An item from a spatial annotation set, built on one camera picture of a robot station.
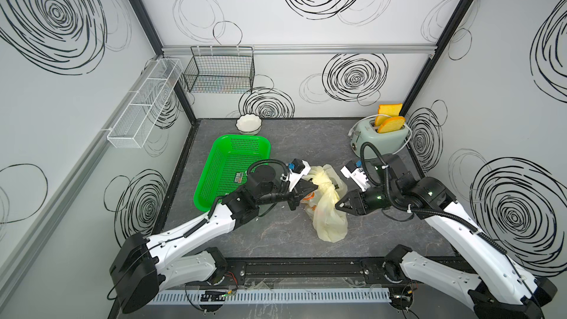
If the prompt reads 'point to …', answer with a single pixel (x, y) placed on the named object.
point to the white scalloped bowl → (249, 124)
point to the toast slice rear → (390, 110)
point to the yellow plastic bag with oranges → (330, 223)
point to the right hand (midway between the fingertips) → (340, 208)
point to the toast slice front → (394, 123)
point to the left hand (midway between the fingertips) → (316, 187)
